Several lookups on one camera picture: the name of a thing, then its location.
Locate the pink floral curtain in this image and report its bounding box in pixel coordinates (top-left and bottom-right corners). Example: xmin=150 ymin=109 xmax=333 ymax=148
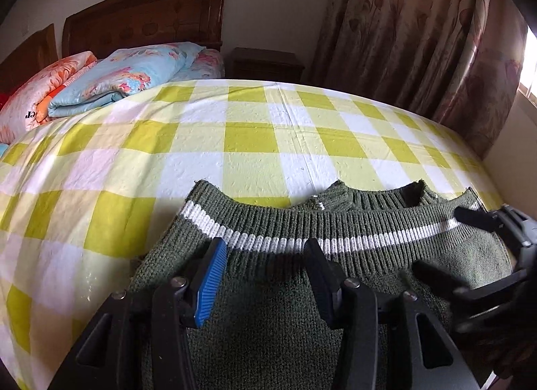
xmin=308 ymin=0 xmax=528 ymax=156

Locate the window with metal bars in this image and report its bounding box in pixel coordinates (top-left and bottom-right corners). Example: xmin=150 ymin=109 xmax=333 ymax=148
xmin=519 ymin=29 xmax=537 ymax=105

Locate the light blue floral quilt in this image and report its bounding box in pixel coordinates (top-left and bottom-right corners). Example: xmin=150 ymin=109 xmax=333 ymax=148
xmin=46 ymin=42 xmax=204 ymax=119

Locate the pink floral pillow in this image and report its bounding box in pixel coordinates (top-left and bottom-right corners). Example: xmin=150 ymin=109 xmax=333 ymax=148
xmin=170 ymin=49 xmax=225 ymax=82

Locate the yellow checkered bed sheet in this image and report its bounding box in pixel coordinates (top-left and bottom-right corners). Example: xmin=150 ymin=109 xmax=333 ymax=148
xmin=1 ymin=80 xmax=510 ymax=389

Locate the small wooden headboard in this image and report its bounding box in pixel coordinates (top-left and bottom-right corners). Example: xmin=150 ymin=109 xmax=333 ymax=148
xmin=0 ymin=24 xmax=58 ymax=93

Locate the green white knit sweater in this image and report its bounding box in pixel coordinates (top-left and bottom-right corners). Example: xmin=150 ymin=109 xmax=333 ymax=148
xmin=128 ymin=181 xmax=511 ymax=389

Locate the large wooden headboard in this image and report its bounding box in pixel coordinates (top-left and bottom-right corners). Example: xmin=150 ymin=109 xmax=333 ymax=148
xmin=62 ymin=0 xmax=225 ymax=59

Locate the pink orange floral quilt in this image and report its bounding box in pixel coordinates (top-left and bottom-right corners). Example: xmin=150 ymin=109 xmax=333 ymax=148
xmin=1 ymin=51 xmax=97 ymax=144

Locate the dark wooden nightstand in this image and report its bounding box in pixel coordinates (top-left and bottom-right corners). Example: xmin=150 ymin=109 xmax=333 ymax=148
xmin=226 ymin=47 xmax=305 ymax=83

